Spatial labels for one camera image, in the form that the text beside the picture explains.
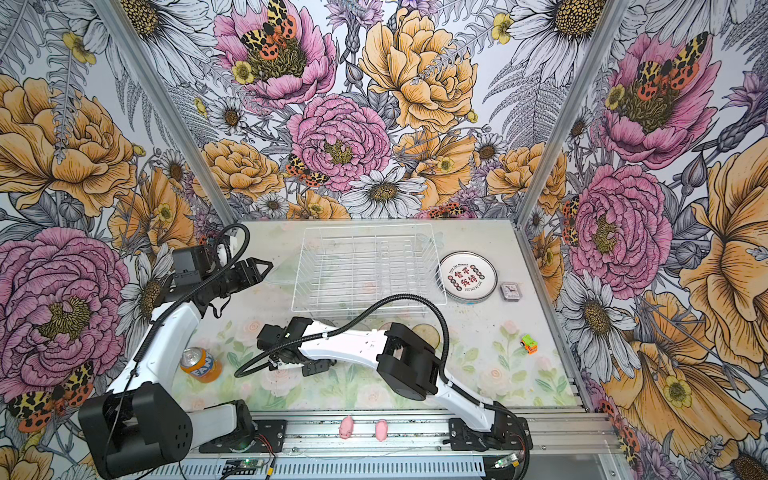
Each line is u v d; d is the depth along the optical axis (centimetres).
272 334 66
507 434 65
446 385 56
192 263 62
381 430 75
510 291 99
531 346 87
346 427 75
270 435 74
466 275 102
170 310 52
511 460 71
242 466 71
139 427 40
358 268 106
